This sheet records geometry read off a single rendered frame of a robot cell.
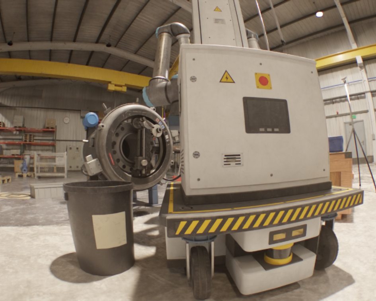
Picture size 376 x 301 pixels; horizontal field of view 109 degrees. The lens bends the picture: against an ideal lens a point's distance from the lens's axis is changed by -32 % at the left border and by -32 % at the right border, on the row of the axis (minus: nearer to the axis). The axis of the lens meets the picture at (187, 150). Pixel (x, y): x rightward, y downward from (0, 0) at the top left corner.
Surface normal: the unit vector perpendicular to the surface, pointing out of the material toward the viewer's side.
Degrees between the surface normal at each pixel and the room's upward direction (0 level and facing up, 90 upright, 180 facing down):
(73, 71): 90
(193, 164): 90
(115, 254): 93
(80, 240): 93
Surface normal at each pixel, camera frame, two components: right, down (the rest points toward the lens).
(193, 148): 0.07, -0.07
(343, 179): -0.72, -0.03
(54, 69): 0.61, -0.07
